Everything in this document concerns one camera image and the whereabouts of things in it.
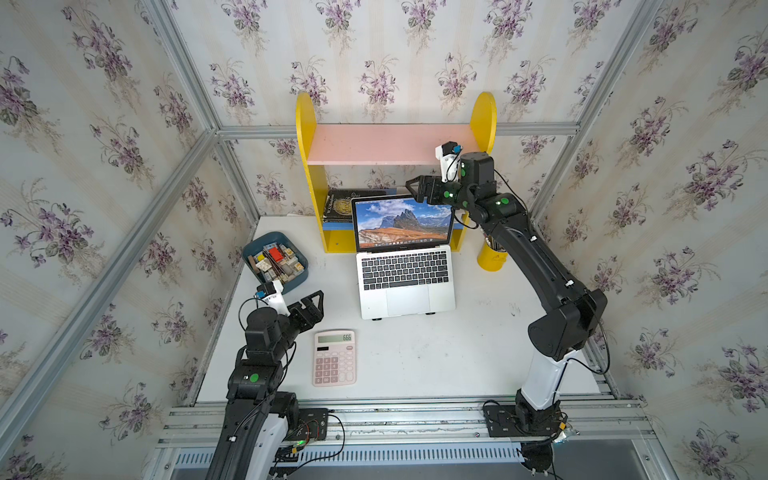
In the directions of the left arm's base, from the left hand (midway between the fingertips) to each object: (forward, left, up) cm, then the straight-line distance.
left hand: (318, 300), depth 75 cm
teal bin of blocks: (+26, +22, -17) cm, 38 cm away
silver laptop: (+18, -23, -5) cm, 30 cm away
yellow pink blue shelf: (+49, -14, +15) cm, 53 cm away
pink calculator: (-9, -3, -17) cm, 19 cm away
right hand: (+24, -27, +18) cm, 40 cm away
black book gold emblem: (+38, -1, -1) cm, 38 cm away
